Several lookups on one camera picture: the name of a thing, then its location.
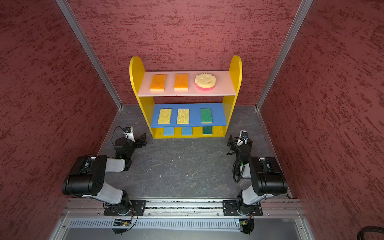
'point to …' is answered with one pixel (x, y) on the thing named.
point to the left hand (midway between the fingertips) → (139, 136)
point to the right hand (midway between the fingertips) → (236, 137)
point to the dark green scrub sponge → (207, 130)
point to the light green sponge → (206, 115)
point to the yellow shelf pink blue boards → (187, 104)
